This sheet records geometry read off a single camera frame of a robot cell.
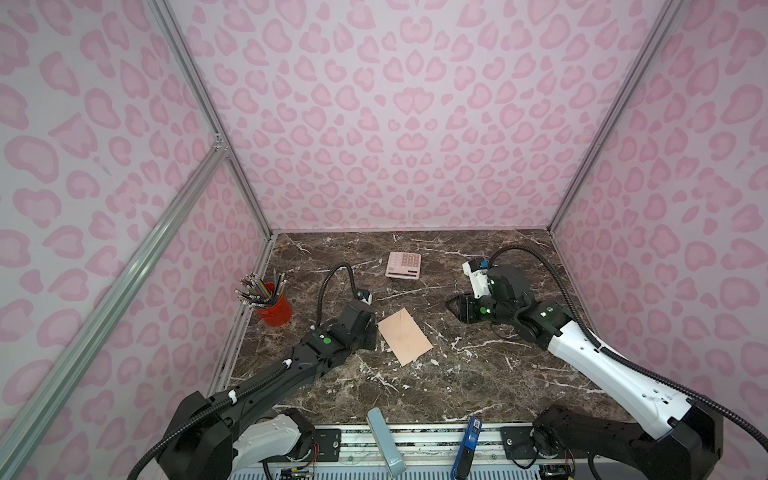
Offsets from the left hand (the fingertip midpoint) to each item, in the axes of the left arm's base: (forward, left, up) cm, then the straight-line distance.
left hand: (373, 321), depth 82 cm
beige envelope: (+1, -9, -13) cm, 15 cm away
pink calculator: (+27, -10, -10) cm, 30 cm away
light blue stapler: (-27, -3, -10) cm, 29 cm away
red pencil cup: (+7, +29, -5) cm, 30 cm away
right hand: (0, -20, +10) cm, 23 cm away
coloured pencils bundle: (+9, +34, +3) cm, 35 cm away
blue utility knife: (-31, -21, -9) cm, 39 cm away
